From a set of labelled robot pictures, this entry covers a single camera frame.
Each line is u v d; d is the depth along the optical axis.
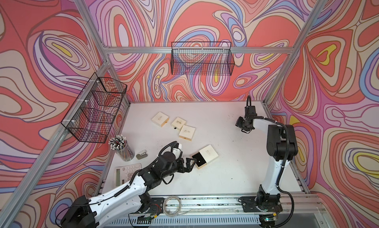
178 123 1.04
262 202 0.67
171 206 0.75
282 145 0.55
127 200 0.50
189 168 0.68
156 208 0.72
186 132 0.99
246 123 0.80
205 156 0.88
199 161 0.86
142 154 0.90
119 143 0.77
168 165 0.59
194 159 0.87
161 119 1.05
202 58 0.96
